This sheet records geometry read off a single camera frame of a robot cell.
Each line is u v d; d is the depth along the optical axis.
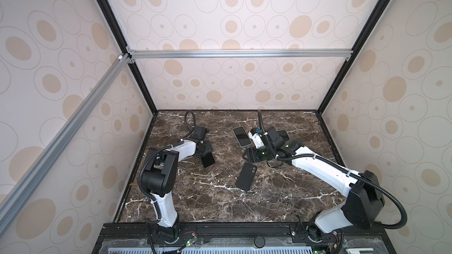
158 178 0.49
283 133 1.08
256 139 0.74
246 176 0.90
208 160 0.94
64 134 0.56
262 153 0.69
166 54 0.87
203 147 0.89
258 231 0.76
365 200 0.42
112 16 0.78
